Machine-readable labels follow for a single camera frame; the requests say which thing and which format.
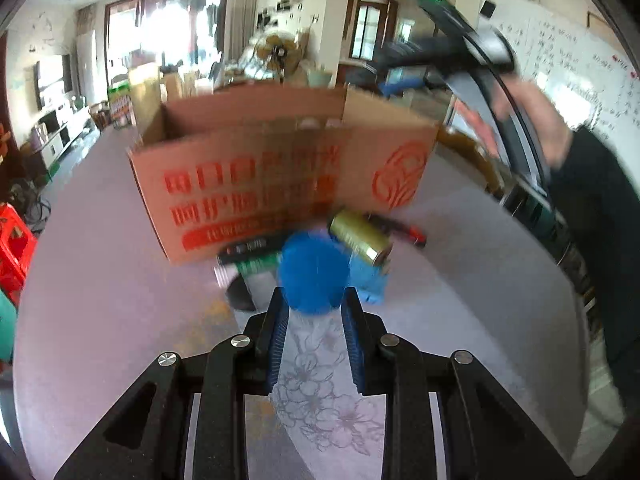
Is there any grey cloth desktop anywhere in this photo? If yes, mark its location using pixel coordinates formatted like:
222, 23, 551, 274
12, 125, 592, 480

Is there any white standing air conditioner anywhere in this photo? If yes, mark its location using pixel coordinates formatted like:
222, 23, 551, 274
76, 29, 99, 107

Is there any printed cardboard box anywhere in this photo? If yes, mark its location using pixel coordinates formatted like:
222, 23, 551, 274
126, 82, 442, 267

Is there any white television cabinet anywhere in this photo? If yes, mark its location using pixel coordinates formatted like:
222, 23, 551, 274
29, 104, 92, 172

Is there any standing electric fan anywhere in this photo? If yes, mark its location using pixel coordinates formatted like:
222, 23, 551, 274
251, 30, 302, 84

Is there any green printed carton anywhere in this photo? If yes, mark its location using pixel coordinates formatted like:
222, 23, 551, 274
106, 84, 137, 132

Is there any olive gold metal can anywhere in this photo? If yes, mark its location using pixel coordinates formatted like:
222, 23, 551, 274
327, 209, 394, 267

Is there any plain brown carton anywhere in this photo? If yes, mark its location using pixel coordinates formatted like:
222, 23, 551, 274
127, 61, 164, 132

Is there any flat television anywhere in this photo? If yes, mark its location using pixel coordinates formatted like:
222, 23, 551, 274
34, 54, 74, 112

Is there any beige curtain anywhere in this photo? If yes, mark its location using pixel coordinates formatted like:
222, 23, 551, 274
234, 0, 262, 62

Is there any black tube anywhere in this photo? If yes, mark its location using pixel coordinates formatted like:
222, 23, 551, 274
217, 236, 287, 264

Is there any large balcony window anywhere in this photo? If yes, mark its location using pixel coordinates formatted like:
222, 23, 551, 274
104, 0, 229, 92

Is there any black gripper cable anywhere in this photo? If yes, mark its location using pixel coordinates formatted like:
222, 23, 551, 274
479, 59, 554, 187

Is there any blue spiky ball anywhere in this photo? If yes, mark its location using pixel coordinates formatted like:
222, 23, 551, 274
277, 231, 351, 317

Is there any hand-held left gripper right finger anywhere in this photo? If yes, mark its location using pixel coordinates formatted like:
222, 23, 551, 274
340, 287, 587, 480

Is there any person's right hand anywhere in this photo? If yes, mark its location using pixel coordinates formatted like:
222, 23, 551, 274
491, 78, 577, 167

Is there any person's right forearm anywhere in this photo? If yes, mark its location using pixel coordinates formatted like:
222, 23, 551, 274
549, 125, 640, 427

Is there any wall whiteboard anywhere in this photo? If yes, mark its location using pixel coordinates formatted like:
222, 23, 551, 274
479, 0, 640, 137

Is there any stack of red crates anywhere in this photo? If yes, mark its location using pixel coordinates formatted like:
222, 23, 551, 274
0, 201, 39, 307

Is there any green white tube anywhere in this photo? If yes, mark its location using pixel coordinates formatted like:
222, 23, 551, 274
214, 254, 284, 287

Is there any glass panelled wooden door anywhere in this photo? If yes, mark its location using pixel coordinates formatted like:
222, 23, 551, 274
349, 0, 399, 64

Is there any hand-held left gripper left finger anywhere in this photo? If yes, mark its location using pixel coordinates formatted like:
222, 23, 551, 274
54, 287, 291, 480

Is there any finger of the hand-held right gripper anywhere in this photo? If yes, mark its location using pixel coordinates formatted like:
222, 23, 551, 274
373, 36, 453, 69

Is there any black red marker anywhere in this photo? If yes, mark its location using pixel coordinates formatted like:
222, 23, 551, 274
366, 212, 429, 247

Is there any blue plastic object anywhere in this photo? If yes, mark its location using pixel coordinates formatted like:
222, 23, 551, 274
346, 251, 389, 307

